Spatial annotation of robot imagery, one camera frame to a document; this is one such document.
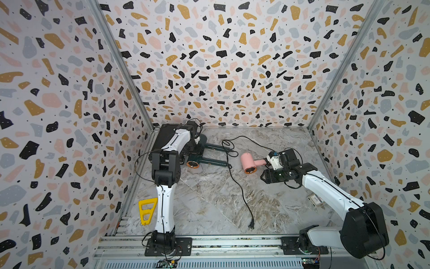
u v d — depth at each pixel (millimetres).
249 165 953
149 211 820
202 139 1099
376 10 717
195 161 966
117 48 820
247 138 1160
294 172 615
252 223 800
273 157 785
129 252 734
